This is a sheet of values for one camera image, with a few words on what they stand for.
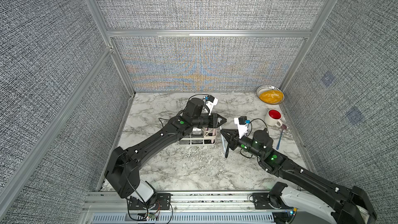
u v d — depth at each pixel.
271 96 1.09
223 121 0.72
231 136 0.66
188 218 0.70
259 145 0.57
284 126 1.00
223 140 0.73
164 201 0.73
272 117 0.96
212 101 0.69
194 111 0.58
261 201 0.73
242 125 0.63
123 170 0.41
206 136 0.86
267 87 1.21
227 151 0.90
